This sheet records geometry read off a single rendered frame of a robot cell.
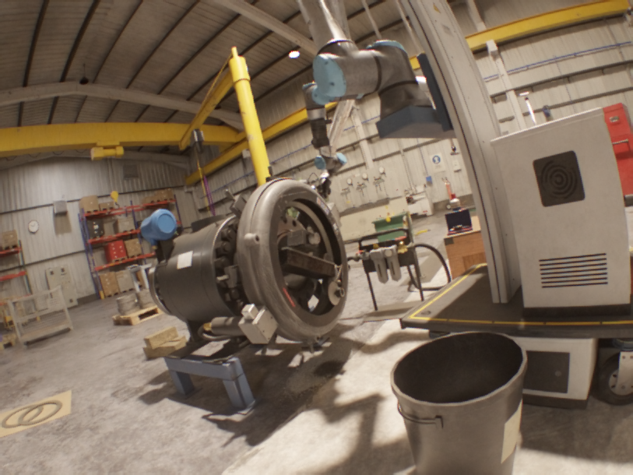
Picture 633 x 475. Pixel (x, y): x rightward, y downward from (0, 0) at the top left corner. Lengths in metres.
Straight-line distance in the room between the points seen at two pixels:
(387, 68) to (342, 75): 0.16
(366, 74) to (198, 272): 1.12
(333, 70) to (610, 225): 0.88
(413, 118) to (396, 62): 0.22
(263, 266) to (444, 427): 0.81
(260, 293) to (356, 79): 0.81
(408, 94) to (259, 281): 0.82
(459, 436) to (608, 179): 0.67
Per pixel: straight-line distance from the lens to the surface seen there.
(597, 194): 0.87
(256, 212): 1.21
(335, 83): 1.01
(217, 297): 1.47
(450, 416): 0.63
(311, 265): 1.34
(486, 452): 0.73
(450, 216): 2.04
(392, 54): 1.11
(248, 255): 1.14
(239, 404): 1.53
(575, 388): 1.01
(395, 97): 1.05
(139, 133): 13.83
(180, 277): 1.65
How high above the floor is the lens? 0.74
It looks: 3 degrees down
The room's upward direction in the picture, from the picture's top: 15 degrees counter-clockwise
